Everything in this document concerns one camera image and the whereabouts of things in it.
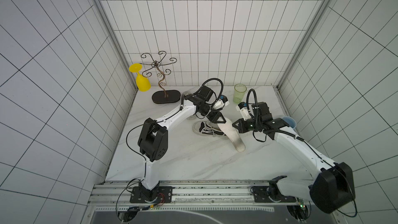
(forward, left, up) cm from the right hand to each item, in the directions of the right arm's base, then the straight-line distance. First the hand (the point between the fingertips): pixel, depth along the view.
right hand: (233, 121), depth 82 cm
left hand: (-2, +7, +1) cm, 7 cm away
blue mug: (+8, -37, -10) cm, 39 cm away
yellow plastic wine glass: (+19, +54, +8) cm, 58 cm away
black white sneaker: (0, +14, -9) cm, 17 cm away
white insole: (-5, +2, -1) cm, 6 cm away
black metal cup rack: (+26, +50, -14) cm, 58 cm away
